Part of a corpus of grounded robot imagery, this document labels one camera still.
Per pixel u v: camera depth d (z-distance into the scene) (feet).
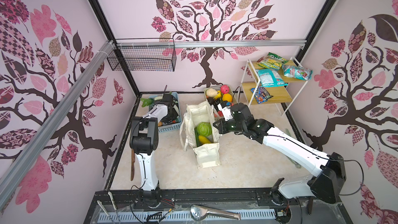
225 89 3.60
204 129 2.92
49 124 1.69
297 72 2.53
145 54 3.11
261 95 3.13
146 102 3.31
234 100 3.49
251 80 2.77
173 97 2.94
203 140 2.94
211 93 3.59
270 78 2.55
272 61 2.81
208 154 2.34
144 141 1.80
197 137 3.00
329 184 1.27
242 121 1.87
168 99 2.74
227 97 3.49
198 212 2.12
